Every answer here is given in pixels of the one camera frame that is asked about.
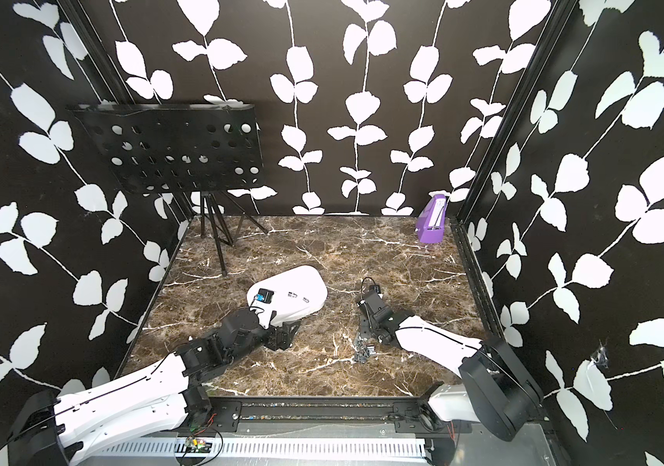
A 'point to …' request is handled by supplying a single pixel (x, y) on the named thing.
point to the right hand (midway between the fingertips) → (366, 318)
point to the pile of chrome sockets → (362, 349)
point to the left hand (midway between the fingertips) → (291, 315)
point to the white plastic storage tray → (285, 296)
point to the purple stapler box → (430, 222)
